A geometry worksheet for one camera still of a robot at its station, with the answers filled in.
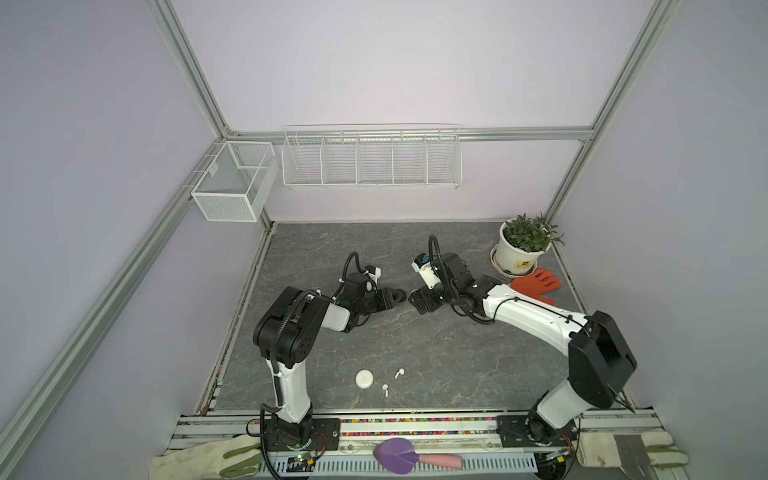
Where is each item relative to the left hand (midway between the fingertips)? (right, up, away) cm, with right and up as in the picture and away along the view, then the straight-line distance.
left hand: (400, 298), depth 95 cm
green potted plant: (+41, +21, -1) cm, 46 cm away
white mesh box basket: (-56, +39, +6) cm, 69 cm away
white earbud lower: (-4, -22, -15) cm, 27 cm away
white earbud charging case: (-10, -20, -14) cm, 26 cm away
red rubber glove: (+46, +4, +6) cm, 46 cm away
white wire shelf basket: (-8, +47, +3) cm, 48 cm away
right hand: (+6, +3, -9) cm, 11 cm away
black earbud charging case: (0, +1, -2) cm, 2 cm away
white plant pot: (+37, +12, +3) cm, 39 cm away
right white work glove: (+46, -31, -26) cm, 61 cm away
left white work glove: (-41, -33, -26) cm, 59 cm away
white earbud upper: (0, -19, -13) cm, 22 cm away
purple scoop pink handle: (-1, -34, -24) cm, 42 cm away
